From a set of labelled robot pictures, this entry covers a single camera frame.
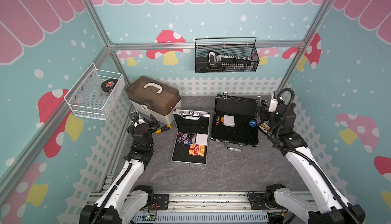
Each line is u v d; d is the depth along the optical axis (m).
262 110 0.65
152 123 0.75
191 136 0.94
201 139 0.93
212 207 0.73
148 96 0.92
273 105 0.62
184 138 0.94
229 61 0.88
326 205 0.39
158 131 0.99
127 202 0.55
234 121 1.00
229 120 1.00
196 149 0.88
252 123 1.01
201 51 0.96
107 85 0.79
